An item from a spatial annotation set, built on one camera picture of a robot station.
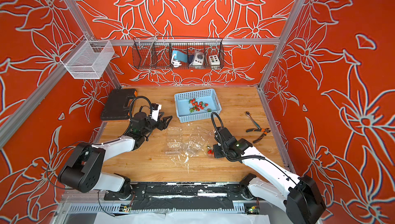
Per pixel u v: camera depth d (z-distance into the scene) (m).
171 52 0.87
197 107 1.06
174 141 0.90
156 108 0.75
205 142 0.90
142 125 0.68
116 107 1.01
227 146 0.61
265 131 0.93
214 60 0.94
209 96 1.10
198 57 0.91
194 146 0.90
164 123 0.79
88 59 0.91
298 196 0.39
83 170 0.43
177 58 0.86
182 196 0.73
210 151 0.85
